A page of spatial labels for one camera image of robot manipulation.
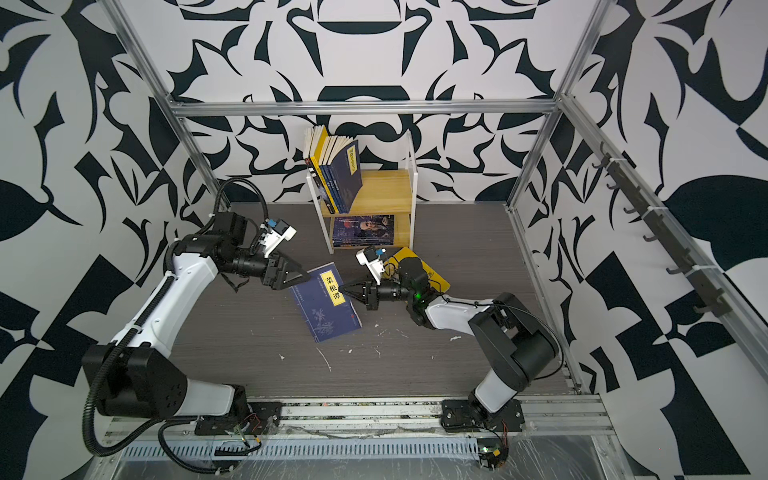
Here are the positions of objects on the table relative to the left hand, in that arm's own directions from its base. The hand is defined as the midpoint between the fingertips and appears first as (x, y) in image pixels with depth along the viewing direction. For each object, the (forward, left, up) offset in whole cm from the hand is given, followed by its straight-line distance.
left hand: (303, 270), depth 74 cm
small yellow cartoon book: (-2, -21, +3) cm, 22 cm away
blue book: (+21, -5, +8) cm, 23 cm away
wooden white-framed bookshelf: (+31, -21, -14) cm, 40 cm away
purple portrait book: (+25, -14, -15) cm, 32 cm away
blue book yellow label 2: (+24, -10, +9) cm, 27 cm away
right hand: (-4, -10, -4) cm, 11 cm away
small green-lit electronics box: (-36, -44, -24) cm, 62 cm away
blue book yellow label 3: (-8, -5, -7) cm, 12 cm away
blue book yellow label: (+22, -6, +11) cm, 25 cm away
